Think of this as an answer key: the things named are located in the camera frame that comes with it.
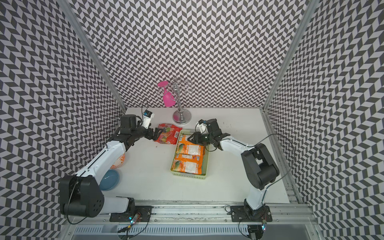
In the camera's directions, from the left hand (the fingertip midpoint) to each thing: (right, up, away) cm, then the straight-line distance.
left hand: (155, 127), depth 85 cm
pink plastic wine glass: (+3, +20, +19) cm, 28 cm away
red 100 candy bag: (+7, -6, +11) cm, 14 cm away
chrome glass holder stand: (+11, +8, +27) cm, 30 cm away
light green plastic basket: (+29, -22, +4) cm, 37 cm away
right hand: (+20, -8, +2) cm, 22 cm away
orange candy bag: (+17, -11, +2) cm, 21 cm away
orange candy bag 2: (+19, -20, -3) cm, 28 cm away
